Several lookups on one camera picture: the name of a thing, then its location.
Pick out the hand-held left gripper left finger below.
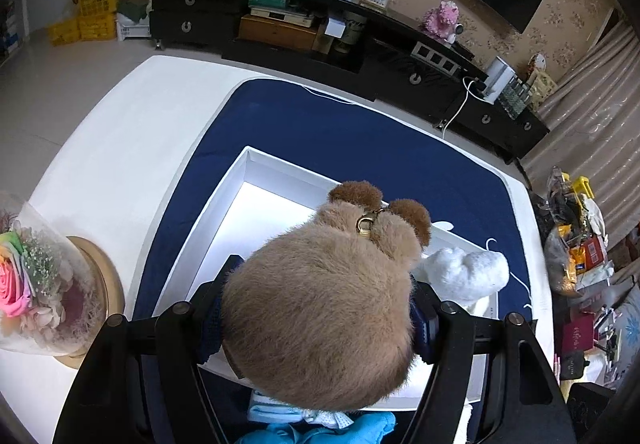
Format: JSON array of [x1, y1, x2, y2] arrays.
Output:
[[52, 254, 245, 444]]

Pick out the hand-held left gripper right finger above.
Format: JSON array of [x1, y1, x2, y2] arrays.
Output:
[[410, 274, 576, 444]]

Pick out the white fluffy knit cloth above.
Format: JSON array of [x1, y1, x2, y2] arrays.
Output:
[[417, 246, 511, 311]]

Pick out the brown plush toy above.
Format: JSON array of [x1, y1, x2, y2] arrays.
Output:
[[220, 180, 433, 413]]

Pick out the light blue mesh cloth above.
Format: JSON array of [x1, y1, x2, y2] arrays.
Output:
[[246, 390, 363, 431]]

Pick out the white cardboard box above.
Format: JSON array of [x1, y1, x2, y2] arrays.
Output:
[[187, 146, 501, 412]]

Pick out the teal cloth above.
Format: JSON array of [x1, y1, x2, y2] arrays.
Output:
[[235, 411, 398, 444]]

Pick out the red gift box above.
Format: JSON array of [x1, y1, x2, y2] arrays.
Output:
[[562, 314, 596, 350]]

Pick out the dark gift box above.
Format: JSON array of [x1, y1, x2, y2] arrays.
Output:
[[560, 351, 588, 380]]

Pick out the plastic bag of toys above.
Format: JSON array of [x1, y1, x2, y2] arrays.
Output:
[[542, 166, 608, 295]]

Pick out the glass dome rose ornament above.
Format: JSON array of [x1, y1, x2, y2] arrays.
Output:
[[0, 191, 126, 370]]

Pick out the navy blue table mat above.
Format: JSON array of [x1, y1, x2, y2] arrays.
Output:
[[131, 76, 535, 444]]

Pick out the yellow toy excavator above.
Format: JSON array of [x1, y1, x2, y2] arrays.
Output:
[[562, 174, 596, 205]]

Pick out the pack of glass bottles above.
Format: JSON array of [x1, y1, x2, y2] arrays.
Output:
[[500, 76, 533, 117]]

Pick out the white tall appliance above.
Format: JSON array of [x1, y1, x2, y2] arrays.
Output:
[[482, 56, 516, 105]]

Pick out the beige curtain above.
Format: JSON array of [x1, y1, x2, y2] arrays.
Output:
[[520, 9, 640, 245]]

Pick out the grey power strip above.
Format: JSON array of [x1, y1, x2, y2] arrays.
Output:
[[410, 41, 461, 75]]

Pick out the yellow bag with doll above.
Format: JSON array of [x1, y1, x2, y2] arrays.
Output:
[[525, 54, 558, 110]]

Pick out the printed bucket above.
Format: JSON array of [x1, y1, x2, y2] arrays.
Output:
[[340, 11, 368, 52]]

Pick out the orange wooden box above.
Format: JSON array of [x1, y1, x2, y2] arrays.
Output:
[[237, 15, 321, 50]]

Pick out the pink plush animal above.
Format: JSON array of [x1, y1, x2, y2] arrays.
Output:
[[419, 0, 461, 41]]

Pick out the long black cabinet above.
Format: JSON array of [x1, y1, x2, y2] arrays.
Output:
[[150, 0, 551, 160]]

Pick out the stack of flat devices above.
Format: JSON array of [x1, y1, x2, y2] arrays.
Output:
[[247, 0, 321, 27]]

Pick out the stacked blue white boxes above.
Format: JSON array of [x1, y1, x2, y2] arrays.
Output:
[[0, 0, 23, 60]]

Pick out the white cable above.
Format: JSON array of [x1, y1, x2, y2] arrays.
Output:
[[434, 76, 481, 131]]

